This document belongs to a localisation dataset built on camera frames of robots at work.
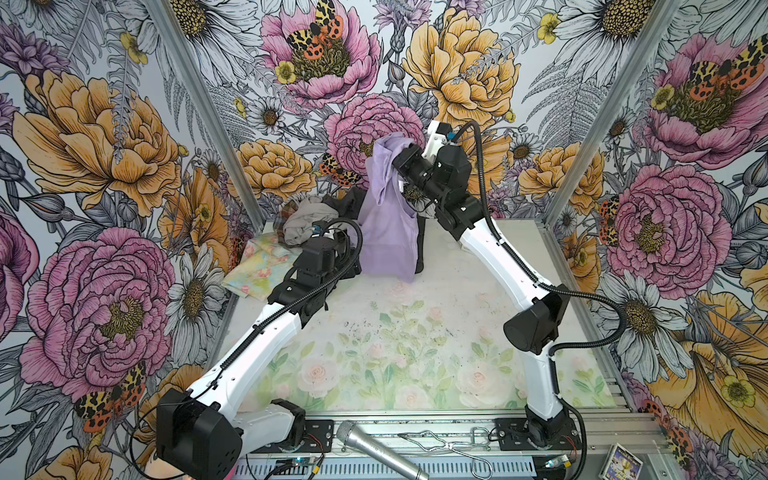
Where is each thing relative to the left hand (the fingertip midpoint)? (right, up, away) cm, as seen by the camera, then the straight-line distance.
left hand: (346, 262), depth 80 cm
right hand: (+10, +26, -10) cm, 30 cm away
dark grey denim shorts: (-3, +19, +27) cm, 33 cm away
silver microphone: (+3, -41, -8) cm, 42 cm away
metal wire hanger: (+34, -44, -4) cm, 56 cm away
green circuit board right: (+52, -46, -8) cm, 70 cm away
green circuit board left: (-8, -46, -9) cm, 48 cm away
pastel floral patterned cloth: (-32, -1, +24) cm, 40 cm away
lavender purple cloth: (+11, +5, +9) cm, 15 cm away
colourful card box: (+65, -46, -10) cm, 80 cm away
